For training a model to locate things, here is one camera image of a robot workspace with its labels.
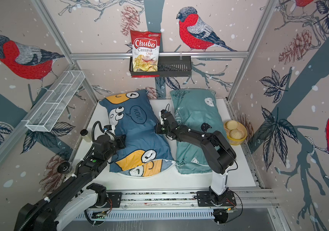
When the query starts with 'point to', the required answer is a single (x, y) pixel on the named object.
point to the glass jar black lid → (83, 132)
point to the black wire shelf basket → (167, 67)
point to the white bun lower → (236, 134)
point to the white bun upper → (232, 124)
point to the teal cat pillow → (197, 109)
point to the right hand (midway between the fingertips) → (154, 126)
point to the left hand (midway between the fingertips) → (128, 132)
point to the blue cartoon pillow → (147, 152)
